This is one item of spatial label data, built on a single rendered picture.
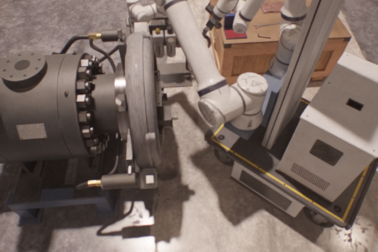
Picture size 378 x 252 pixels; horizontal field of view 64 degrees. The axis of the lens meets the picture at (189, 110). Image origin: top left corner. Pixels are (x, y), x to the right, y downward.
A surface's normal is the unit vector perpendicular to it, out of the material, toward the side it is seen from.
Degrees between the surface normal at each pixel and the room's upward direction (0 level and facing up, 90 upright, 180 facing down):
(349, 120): 0
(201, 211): 0
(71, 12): 0
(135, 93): 35
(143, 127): 60
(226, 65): 90
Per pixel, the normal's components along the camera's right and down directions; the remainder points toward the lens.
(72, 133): 0.08, 0.47
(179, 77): 0.00, -0.62
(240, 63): 0.09, 0.78
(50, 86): 0.03, -0.33
